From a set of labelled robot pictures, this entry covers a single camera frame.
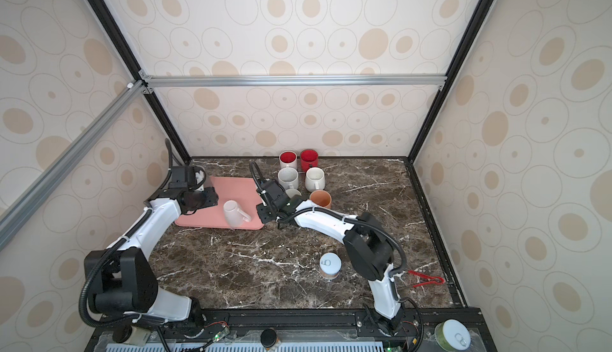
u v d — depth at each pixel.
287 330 0.73
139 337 0.68
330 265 0.81
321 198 0.94
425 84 0.94
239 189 1.13
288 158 1.12
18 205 0.52
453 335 0.68
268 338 0.66
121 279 0.45
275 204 0.67
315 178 1.05
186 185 0.67
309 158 1.10
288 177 1.02
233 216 0.91
